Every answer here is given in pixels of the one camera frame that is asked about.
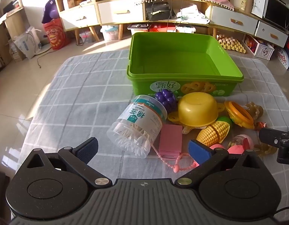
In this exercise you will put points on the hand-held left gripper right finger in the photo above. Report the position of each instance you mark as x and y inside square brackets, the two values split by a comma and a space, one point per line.
[198, 150]

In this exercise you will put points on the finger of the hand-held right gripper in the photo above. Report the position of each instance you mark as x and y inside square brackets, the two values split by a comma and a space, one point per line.
[270, 137]

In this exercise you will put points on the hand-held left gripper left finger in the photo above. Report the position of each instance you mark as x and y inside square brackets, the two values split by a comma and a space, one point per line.
[89, 148]

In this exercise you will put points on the pink case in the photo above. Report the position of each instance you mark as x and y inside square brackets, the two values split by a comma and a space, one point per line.
[170, 140]

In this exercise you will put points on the amber toy pacifier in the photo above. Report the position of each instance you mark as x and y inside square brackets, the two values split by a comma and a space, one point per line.
[256, 110]

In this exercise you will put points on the orange rimmed yellow toy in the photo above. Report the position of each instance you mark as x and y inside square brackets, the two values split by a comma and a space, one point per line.
[239, 116]

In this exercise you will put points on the clear cotton swab jar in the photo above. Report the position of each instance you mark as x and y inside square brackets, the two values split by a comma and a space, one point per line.
[139, 121]

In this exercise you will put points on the green plastic box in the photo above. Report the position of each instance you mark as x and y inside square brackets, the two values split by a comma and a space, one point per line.
[177, 58]

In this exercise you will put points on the amber teether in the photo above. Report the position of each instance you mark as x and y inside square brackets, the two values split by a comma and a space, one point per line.
[266, 151]

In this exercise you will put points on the cream patterned tape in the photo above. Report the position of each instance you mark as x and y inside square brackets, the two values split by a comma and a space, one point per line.
[189, 129]

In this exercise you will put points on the yellow toy corn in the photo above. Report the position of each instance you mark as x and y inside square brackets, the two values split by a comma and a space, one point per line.
[213, 131]

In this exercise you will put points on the yellow toy pot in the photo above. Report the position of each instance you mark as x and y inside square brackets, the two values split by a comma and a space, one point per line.
[196, 109]

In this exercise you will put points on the purple toy grapes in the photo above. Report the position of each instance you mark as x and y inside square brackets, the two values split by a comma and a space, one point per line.
[166, 99]

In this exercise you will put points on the grey checked tablecloth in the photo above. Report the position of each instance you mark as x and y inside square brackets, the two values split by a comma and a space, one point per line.
[88, 86]

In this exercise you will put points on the blue and white box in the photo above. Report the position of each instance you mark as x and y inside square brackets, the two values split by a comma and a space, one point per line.
[285, 59]

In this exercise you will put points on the white and red box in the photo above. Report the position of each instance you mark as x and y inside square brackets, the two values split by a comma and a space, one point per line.
[259, 46]

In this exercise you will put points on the yellow egg tray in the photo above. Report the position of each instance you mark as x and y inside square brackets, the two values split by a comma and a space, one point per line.
[231, 43]

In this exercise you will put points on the white cabinet drawer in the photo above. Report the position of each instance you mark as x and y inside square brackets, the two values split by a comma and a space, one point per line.
[78, 17]
[121, 11]
[233, 20]
[271, 34]

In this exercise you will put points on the small clear storage bin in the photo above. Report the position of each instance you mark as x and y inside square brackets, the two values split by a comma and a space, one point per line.
[86, 37]

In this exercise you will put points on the clear bin with blue lid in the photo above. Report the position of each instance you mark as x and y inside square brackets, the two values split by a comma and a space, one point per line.
[109, 32]

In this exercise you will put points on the red printed bag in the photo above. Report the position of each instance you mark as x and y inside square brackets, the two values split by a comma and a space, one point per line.
[56, 35]

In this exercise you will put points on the white storage bin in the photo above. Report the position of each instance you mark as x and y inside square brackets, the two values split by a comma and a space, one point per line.
[186, 29]

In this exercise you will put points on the white paper bag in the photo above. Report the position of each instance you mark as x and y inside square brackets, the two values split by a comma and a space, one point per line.
[27, 42]

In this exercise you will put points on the black and white microwave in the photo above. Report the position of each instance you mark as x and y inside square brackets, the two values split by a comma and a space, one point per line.
[275, 13]

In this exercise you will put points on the white bin with tools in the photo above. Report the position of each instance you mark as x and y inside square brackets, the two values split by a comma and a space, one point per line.
[137, 29]

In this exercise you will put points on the pile of white papers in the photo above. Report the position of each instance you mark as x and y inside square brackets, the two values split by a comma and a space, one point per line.
[191, 14]

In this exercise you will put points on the tall white cup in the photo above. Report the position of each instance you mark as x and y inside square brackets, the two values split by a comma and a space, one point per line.
[243, 1]

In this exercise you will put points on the black device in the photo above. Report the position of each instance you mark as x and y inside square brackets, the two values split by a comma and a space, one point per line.
[158, 11]

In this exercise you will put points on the cardboard box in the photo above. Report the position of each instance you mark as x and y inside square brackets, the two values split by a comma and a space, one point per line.
[16, 23]

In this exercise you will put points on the purple cloth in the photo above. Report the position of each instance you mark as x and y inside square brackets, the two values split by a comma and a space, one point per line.
[49, 9]

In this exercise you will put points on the wooden side shelf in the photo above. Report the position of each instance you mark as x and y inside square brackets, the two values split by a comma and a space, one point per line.
[3, 28]

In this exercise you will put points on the small boxes on shelf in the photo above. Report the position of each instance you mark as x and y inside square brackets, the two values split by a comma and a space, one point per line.
[74, 0]

